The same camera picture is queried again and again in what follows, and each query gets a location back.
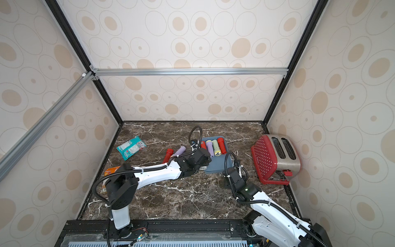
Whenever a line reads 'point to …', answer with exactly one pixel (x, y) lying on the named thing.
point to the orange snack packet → (106, 172)
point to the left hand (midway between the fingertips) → (211, 156)
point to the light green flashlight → (217, 151)
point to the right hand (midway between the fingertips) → (237, 176)
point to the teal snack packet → (129, 148)
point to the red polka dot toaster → (276, 159)
